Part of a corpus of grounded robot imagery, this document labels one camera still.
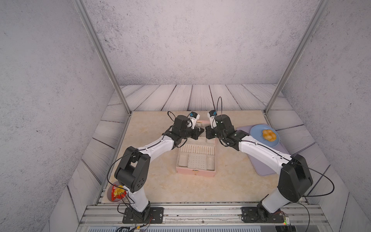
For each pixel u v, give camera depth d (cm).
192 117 78
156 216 73
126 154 48
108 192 77
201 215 75
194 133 78
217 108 74
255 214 72
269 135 102
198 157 87
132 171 48
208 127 77
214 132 74
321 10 71
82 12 71
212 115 74
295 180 43
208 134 76
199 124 85
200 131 85
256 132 105
